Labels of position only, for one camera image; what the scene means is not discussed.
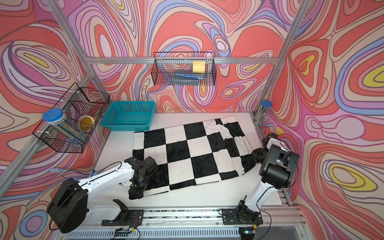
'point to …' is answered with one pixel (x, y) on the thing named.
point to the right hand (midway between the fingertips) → (255, 162)
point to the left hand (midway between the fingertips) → (149, 190)
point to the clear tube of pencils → (265, 105)
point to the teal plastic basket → (129, 116)
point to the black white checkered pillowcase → (189, 154)
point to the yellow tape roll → (86, 123)
